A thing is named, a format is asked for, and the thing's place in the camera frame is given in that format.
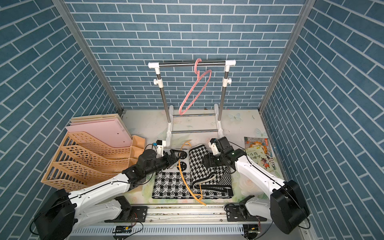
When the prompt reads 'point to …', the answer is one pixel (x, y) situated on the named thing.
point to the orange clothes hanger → (198, 197)
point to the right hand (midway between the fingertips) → (209, 161)
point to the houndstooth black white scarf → (216, 178)
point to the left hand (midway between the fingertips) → (185, 157)
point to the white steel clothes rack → (169, 109)
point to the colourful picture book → (259, 151)
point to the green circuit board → (123, 229)
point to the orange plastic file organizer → (80, 160)
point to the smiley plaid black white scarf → (176, 182)
